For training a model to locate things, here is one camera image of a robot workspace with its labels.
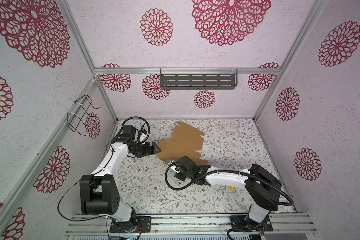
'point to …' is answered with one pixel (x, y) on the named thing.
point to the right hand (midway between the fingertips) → (174, 164)
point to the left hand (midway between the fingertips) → (154, 152)
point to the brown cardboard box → (185, 141)
